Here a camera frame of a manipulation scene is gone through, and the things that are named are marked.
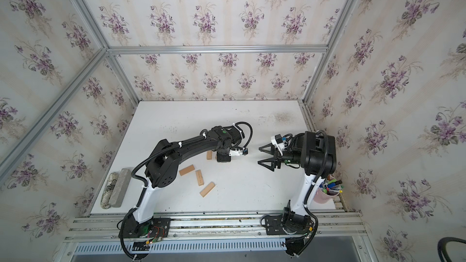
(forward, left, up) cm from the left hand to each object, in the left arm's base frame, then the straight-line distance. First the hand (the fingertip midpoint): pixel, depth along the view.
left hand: (224, 153), depth 92 cm
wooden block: (-11, +12, -2) cm, 17 cm away
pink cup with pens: (-21, -44, +8) cm, 50 cm away
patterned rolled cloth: (-19, +50, +2) cm, 54 cm away
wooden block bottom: (-17, +8, -3) cm, 19 cm away
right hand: (-5, -19, +5) cm, 21 cm away
